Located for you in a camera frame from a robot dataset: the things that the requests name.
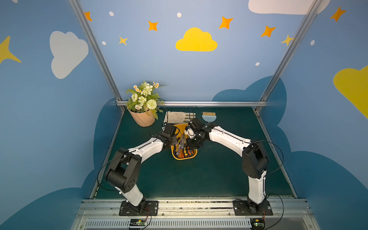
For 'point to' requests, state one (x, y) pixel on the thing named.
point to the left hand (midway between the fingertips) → (172, 137)
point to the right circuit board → (258, 224)
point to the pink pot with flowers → (143, 105)
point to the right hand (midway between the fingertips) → (188, 146)
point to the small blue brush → (209, 117)
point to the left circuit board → (137, 222)
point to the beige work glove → (178, 117)
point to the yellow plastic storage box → (181, 150)
